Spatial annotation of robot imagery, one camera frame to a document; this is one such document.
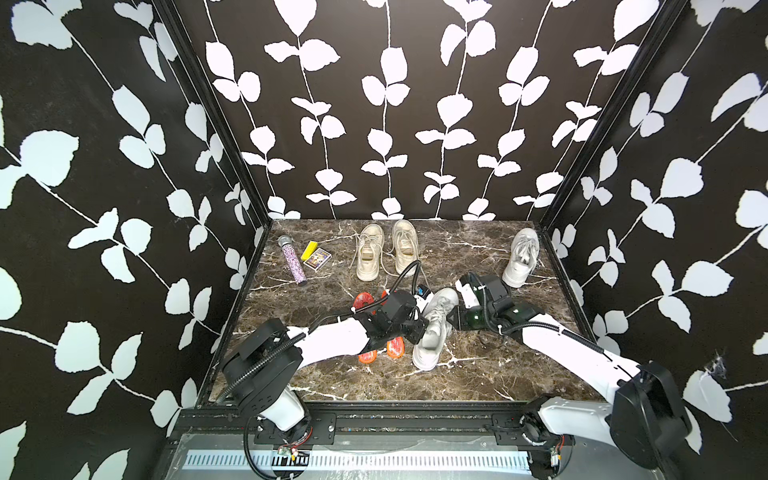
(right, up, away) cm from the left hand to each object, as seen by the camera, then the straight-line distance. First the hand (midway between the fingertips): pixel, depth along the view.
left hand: (429, 317), depth 84 cm
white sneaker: (-2, -8, -7) cm, 11 cm away
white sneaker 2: (+35, +18, +17) cm, 43 cm away
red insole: (-10, -10, +4) cm, 14 cm away
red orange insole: (-21, +3, +14) cm, 25 cm away
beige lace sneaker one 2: (-6, +21, +24) cm, 32 cm away
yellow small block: (-42, +20, +28) cm, 54 cm away
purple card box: (-38, +16, +24) cm, 47 cm away
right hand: (+5, +1, 0) cm, 5 cm away
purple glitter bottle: (-51, +23, +26) cm, 62 cm away
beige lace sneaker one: (-19, +21, +20) cm, 34 cm away
